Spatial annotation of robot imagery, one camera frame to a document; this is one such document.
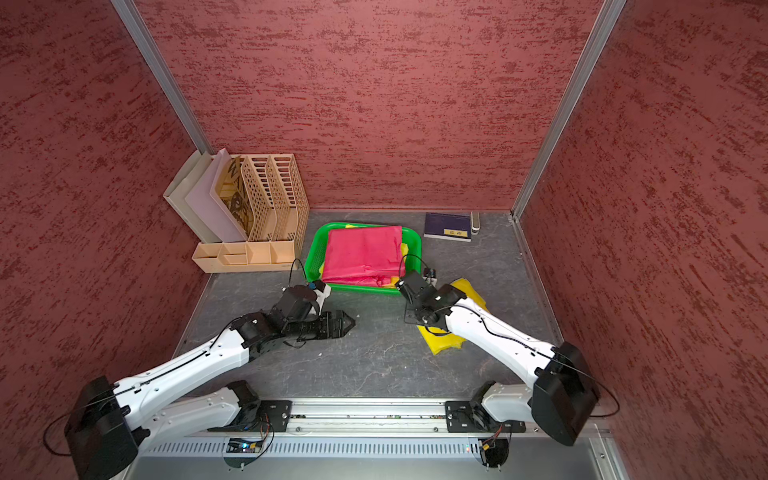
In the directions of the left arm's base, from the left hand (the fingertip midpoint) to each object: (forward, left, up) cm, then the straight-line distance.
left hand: (341, 331), depth 78 cm
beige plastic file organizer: (+53, +30, +3) cm, 61 cm away
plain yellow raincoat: (+2, -28, -11) cm, 30 cm away
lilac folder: (+34, +44, +15) cm, 57 cm away
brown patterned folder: (+44, +41, +9) cm, 61 cm away
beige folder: (+34, +49, +19) cm, 63 cm away
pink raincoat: (+24, -5, +1) cm, 24 cm away
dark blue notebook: (+46, -36, -9) cm, 59 cm away
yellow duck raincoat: (+18, -15, -3) cm, 24 cm away
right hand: (+4, -21, -1) cm, 21 cm away
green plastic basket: (+26, +13, -3) cm, 29 cm away
